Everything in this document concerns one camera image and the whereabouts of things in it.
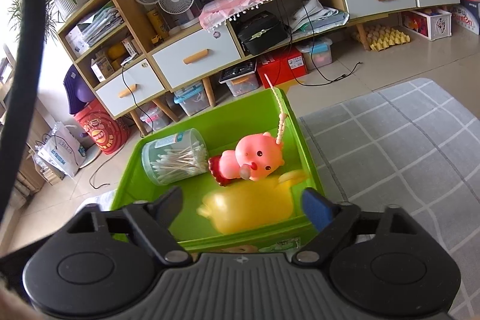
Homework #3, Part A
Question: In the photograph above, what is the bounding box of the clear cotton swab jar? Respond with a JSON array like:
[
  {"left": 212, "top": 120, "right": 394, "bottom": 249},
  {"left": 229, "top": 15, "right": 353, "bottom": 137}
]
[{"left": 142, "top": 128, "right": 209, "bottom": 186}]

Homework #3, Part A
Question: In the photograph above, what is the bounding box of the yellow toy pot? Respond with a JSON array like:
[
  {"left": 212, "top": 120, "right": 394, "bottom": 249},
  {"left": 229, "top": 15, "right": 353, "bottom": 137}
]
[{"left": 197, "top": 170, "right": 308, "bottom": 235}]

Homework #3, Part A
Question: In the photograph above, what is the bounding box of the pink pig toy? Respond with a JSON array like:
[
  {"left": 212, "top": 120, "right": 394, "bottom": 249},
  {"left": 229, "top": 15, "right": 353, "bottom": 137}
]
[{"left": 208, "top": 85, "right": 288, "bottom": 186}]

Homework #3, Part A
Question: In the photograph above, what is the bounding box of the grey checked cloth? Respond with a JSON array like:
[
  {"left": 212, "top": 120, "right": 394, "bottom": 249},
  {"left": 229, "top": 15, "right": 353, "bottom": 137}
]
[{"left": 299, "top": 78, "right": 479, "bottom": 318}]

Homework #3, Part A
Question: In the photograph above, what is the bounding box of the white paper shopping bag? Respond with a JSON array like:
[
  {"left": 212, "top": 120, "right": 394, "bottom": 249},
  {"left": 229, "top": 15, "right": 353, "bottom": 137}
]
[{"left": 37, "top": 122, "right": 86, "bottom": 178}]

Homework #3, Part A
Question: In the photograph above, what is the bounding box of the red round bucket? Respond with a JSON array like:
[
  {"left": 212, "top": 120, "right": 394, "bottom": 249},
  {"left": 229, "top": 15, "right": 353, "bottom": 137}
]
[{"left": 74, "top": 98, "right": 130, "bottom": 155}]

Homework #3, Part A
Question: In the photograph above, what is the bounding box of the green plastic cookie box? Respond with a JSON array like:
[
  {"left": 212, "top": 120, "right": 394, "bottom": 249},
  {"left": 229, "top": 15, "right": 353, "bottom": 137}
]
[{"left": 112, "top": 88, "right": 322, "bottom": 253}]

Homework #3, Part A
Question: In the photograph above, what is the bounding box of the purple plush toy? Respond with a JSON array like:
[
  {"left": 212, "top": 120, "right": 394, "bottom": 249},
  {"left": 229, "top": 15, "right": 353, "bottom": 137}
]
[{"left": 64, "top": 65, "right": 95, "bottom": 115}]

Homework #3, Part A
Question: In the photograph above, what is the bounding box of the clear storage box blue lid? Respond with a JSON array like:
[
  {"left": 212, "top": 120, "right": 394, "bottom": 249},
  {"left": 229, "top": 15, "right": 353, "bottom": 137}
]
[{"left": 173, "top": 82, "right": 210, "bottom": 116}]

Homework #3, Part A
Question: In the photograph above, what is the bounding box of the red cardboard box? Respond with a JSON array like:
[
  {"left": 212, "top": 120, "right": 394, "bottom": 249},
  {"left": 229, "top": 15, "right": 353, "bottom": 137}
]
[{"left": 257, "top": 47, "right": 308, "bottom": 88}]

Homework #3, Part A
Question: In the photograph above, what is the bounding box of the yellow egg tray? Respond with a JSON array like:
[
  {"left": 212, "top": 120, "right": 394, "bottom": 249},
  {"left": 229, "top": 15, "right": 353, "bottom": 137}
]
[{"left": 351, "top": 24, "right": 411, "bottom": 52}]

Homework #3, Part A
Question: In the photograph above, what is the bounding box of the wooden cabinet with drawers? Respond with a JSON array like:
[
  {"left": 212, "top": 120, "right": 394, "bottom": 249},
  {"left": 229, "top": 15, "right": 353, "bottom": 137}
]
[{"left": 58, "top": 0, "right": 244, "bottom": 135}]

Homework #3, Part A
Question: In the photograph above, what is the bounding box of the white box red pattern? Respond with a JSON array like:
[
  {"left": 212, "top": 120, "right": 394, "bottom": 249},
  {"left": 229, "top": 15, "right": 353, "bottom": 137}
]
[{"left": 400, "top": 8, "right": 452, "bottom": 41}]

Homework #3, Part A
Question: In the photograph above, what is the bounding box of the black bag on shelf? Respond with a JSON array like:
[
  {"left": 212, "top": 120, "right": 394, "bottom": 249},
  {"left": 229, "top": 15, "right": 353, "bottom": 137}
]
[{"left": 238, "top": 11, "right": 288, "bottom": 55}]

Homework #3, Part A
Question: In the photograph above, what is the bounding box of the black cable loop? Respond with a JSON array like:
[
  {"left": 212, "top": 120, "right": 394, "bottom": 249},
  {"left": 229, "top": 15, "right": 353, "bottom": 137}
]
[{"left": 0, "top": 0, "right": 48, "bottom": 220}]

